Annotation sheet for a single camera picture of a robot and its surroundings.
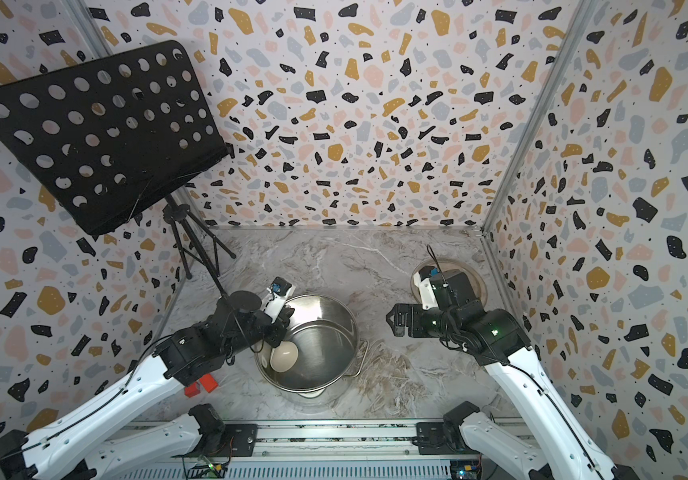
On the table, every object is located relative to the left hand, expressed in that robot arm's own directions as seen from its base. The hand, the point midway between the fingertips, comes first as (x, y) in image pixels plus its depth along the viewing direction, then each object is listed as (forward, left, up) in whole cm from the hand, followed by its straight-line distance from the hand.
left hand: (293, 308), depth 72 cm
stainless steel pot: (+2, -6, -18) cm, 19 cm away
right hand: (-4, -26, +2) cm, 26 cm away
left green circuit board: (-30, +21, -25) cm, 44 cm away
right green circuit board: (-31, -41, -25) cm, 57 cm away
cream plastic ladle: (-3, +6, -23) cm, 24 cm away
